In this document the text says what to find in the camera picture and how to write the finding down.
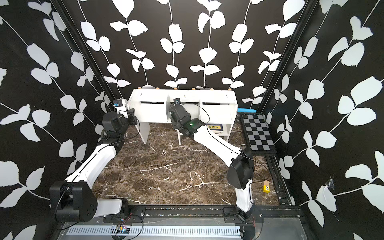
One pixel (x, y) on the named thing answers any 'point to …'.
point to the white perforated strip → (161, 230)
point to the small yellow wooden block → (266, 187)
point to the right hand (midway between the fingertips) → (176, 114)
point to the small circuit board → (120, 229)
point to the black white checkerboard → (257, 134)
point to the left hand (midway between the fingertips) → (134, 106)
